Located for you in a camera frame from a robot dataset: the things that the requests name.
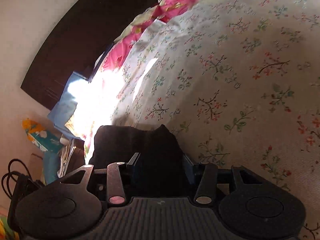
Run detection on black pants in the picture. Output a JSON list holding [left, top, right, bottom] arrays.
[[89, 125, 189, 198]]

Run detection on teal tissue box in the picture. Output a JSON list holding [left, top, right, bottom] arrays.
[[22, 119, 63, 153]]

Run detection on light blue pillow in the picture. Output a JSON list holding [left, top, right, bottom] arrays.
[[47, 72, 88, 139]]

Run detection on floral white bed sheet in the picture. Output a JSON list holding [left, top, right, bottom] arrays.
[[83, 0, 320, 240]]

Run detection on dark wooden headboard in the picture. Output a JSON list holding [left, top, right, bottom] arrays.
[[21, 0, 157, 109]]

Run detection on pink cartoon quilt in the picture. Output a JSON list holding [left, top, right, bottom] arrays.
[[94, 0, 199, 69]]

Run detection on black cable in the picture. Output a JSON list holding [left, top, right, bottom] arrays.
[[1, 158, 38, 230]]

